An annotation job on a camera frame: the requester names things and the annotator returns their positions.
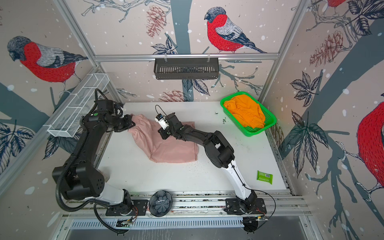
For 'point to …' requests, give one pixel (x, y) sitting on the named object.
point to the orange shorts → (246, 110)
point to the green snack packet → (264, 177)
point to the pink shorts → (168, 150)
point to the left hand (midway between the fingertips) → (133, 122)
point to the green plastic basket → (270, 121)
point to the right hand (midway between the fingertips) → (158, 132)
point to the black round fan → (160, 203)
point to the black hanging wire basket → (186, 69)
